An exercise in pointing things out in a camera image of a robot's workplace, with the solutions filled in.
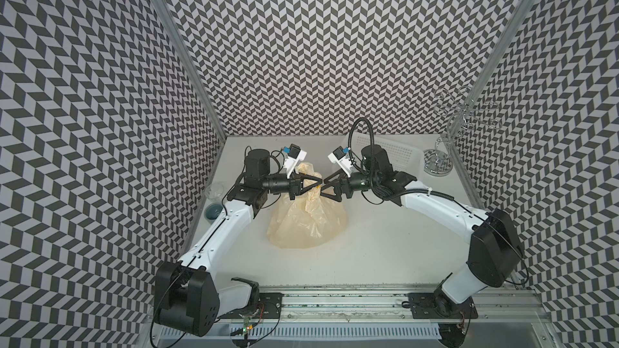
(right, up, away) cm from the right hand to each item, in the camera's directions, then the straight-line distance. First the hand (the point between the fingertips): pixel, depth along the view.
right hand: (323, 190), depth 74 cm
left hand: (-1, +2, -4) cm, 4 cm away
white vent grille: (-1, -41, -5) cm, 41 cm away
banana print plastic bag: (-3, -8, -4) cm, 9 cm away
